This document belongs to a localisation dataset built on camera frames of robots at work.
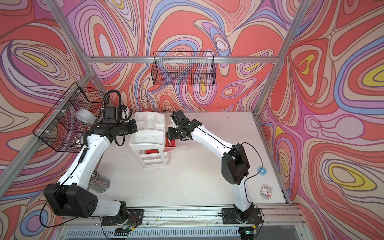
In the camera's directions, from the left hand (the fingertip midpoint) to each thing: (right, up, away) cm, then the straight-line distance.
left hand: (138, 125), depth 80 cm
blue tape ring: (+73, -28, +9) cm, 78 cm away
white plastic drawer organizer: (+6, -9, -1) cm, 11 cm away
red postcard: (+16, -10, +5) cm, 20 cm away
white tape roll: (-24, +4, -7) cm, 25 cm away
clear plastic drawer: (+23, -10, +2) cm, 25 cm away
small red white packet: (+70, -36, -1) cm, 79 cm away
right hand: (+17, -8, +5) cm, 19 cm away
